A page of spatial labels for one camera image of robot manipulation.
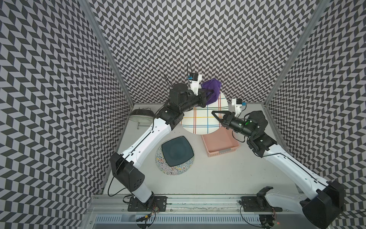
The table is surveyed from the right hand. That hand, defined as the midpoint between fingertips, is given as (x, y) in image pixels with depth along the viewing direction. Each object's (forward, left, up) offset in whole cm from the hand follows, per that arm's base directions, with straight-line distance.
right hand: (211, 115), depth 65 cm
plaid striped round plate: (-2, +5, -2) cm, 5 cm away
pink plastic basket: (+6, -10, -35) cm, 36 cm away
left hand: (+9, -1, +6) cm, 11 cm away
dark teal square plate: (-3, +18, -30) cm, 35 cm away
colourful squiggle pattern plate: (-8, +27, -35) cm, 45 cm away
